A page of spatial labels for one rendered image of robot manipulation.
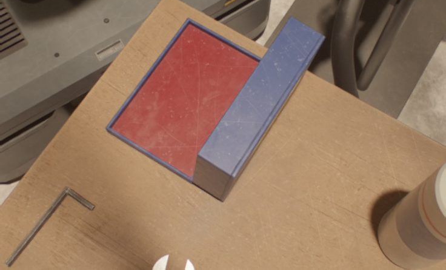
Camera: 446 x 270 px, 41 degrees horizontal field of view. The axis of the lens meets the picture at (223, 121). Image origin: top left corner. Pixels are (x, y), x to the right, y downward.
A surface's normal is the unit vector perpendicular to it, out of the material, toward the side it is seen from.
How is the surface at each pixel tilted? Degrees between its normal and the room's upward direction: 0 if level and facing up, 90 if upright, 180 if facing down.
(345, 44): 49
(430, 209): 90
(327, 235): 0
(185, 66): 0
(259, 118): 6
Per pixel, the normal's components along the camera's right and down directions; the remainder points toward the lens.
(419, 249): -0.59, 0.75
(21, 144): 0.55, 0.78
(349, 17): -0.02, 0.31
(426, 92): 0.00, -0.37
